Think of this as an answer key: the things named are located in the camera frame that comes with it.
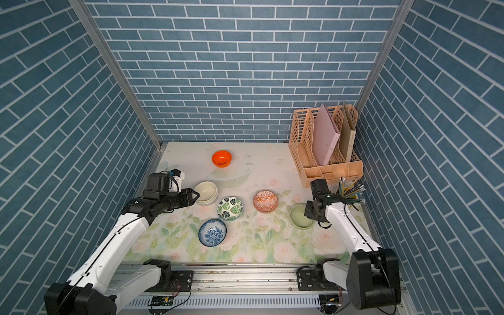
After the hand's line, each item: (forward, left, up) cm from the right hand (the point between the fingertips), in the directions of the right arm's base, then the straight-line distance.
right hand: (314, 213), depth 86 cm
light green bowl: (0, +7, -6) cm, 9 cm away
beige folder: (+30, -14, +21) cm, 39 cm away
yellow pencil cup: (+9, -16, +6) cm, 19 cm away
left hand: (-1, +49, +11) cm, 50 cm away
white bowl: (+7, +50, -2) cm, 51 cm away
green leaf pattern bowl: (+1, +39, -4) cm, 39 cm away
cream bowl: (+7, +50, -1) cm, 51 cm away
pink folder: (+33, -5, +17) cm, 37 cm away
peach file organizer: (+45, +3, -3) cm, 45 cm away
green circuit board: (-36, +58, -8) cm, 69 cm away
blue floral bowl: (-10, +45, -4) cm, 46 cm away
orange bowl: (+30, +49, -1) cm, 57 cm away
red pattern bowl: (+6, +22, -4) cm, 23 cm away
